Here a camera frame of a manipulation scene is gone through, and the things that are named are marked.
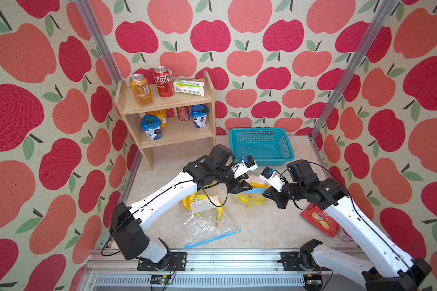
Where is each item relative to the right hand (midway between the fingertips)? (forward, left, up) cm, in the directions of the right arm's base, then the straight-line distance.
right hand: (266, 196), depth 72 cm
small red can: (+40, +42, +9) cm, 58 cm away
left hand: (+1, +7, +5) cm, 9 cm away
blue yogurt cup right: (+37, +33, +11) cm, 51 cm away
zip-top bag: (0, +5, +2) cm, 5 cm away
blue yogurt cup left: (+25, +54, +11) cm, 60 cm away
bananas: (+2, +32, -12) cm, 34 cm away
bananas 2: (+1, +5, -7) cm, 9 cm away
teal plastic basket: (+45, -8, -19) cm, 50 cm away
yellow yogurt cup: (+35, +52, +11) cm, 64 cm away
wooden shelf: (+34, +44, 0) cm, 56 cm away
